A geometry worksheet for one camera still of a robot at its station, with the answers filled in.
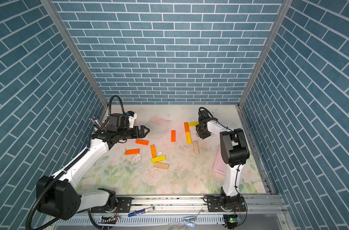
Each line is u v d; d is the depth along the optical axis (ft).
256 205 2.48
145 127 2.45
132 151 3.08
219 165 2.78
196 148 3.14
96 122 2.97
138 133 2.36
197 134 3.09
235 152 1.72
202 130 2.77
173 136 3.31
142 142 3.16
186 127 3.49
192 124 3.55
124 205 2.42
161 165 2.85
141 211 2.32
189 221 2.24
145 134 2.47
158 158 2.93
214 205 2.41
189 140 3.25
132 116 2.42
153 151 3.09
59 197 1.29
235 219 2.31
